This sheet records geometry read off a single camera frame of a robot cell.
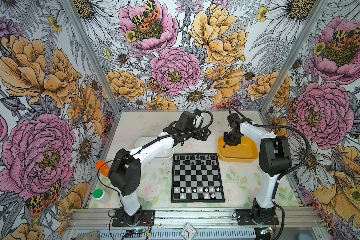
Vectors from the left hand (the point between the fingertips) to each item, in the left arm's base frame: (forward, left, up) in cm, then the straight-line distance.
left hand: (202, 133), depth 85 cm
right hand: (0, -18, -14) cm, 23 cm away
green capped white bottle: (-29, +50, -10) cm, 59 cm away
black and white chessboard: (-19, +3, -17) cm, 25 cm away
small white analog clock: (-43, +9, -16) cm, 47 cm away
